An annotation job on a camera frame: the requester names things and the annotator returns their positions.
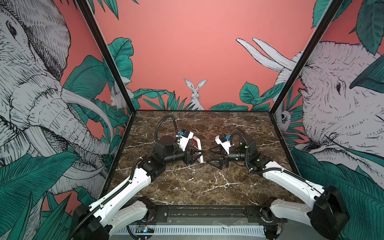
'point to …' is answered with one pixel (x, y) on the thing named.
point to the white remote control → (197, 144)
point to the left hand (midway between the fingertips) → (200, 149)
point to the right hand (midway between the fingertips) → (208, 156)
